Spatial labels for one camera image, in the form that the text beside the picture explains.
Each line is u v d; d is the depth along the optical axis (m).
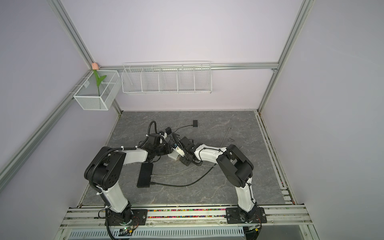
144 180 0.85
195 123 1.13
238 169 0.50
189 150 0.73
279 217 0.74
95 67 0.89
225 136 1.05
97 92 0.89
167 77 1.05
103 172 0.49
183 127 1.12
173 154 0.93
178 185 0.85
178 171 0.89
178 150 0.86
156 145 0.80
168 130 1.05
